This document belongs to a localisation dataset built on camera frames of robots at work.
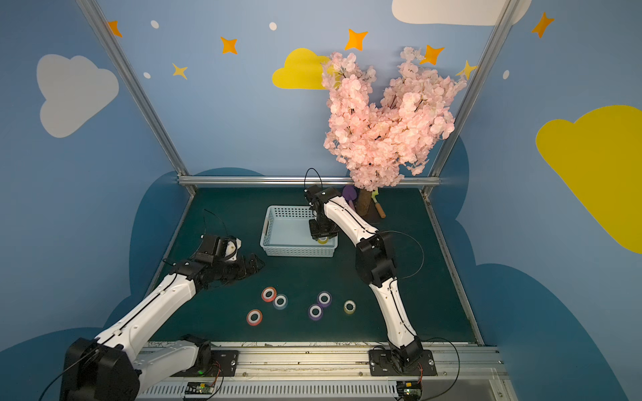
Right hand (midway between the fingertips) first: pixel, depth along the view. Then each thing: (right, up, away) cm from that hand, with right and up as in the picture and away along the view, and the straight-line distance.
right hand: (324, 233), depth 96 cm
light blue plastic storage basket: (-17, 0, +11) cm, 20 cm away
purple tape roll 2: (-3, -26, -12) cm, 29 cm away
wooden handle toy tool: (+26, +8, +16) cm, 32 cm away
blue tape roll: (-16, -23, -10) cm, 30 cm away
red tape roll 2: (-24, -27, -13) cm, 39 cm away
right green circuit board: (+25, -45, -24) cm, 56 cm away
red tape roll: (-20, -21, -8) cm, 30 cm away
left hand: (-23, -10, -13) cm, 28 cm away
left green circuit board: (-37, -43, -25) cm, 62 cm away
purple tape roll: (0, -22, -9) cm, 24 cm away
